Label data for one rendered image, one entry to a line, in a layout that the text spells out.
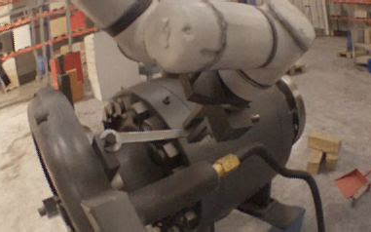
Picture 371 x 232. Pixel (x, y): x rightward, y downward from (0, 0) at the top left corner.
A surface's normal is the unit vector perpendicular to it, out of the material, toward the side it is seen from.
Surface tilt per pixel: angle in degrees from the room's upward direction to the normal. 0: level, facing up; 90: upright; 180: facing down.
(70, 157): 46
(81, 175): 53
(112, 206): 68
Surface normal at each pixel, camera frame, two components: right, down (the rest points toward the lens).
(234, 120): 0.39, -0.48
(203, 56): 0.44, 0.69
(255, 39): 0.52, 0.23
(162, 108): 0.21, -0.71
